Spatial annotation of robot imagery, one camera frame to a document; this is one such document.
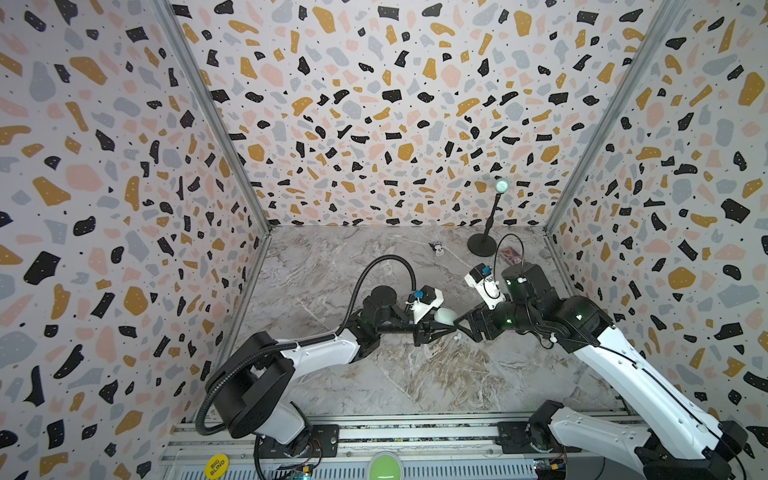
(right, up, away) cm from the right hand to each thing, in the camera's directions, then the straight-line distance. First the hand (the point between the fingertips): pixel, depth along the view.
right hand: (465, 312), depth 68 cm
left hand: (-1, -2, +3) cm, 4 cm away
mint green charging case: (-4, -1, +2) cm, 5 cm away
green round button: (-18, -36, +1) cm, 40 cm away
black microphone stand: (+18, +17, +49) cm, 55 cm away
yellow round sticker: (-58, -37, +2) cm, 69 cm away
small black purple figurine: (-1, +16, +45) cm, 48 cm away
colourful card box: (+27, +13, +45) cm, 54 cm away
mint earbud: (-2, -5, -2) cm, 5 cm away
